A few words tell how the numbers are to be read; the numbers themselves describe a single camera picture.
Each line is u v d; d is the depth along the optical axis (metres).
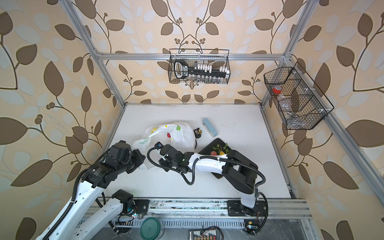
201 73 0.85
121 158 0.55
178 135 0.84
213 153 0.91
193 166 0.56
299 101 0.75
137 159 0.65
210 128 1.01
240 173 0.46
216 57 0.91
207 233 0.67
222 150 0.91
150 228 0.61
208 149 0.94
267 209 0.70
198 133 0.99
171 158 0.64
